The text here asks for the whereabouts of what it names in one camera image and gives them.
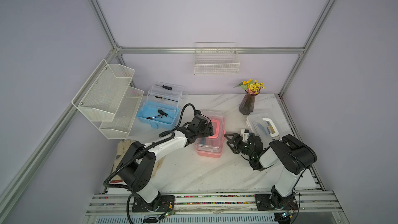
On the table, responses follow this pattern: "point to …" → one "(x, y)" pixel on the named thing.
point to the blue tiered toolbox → (161, 108)
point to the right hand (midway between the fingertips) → (225, 140)
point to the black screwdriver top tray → (165, 87)
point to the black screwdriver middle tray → (156, 96)
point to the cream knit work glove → (158, 166)
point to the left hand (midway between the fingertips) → (206, 132)
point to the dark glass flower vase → (247, 103)
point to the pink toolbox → (212, 146)
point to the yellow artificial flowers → (252, 87)
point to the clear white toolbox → (267, 125)
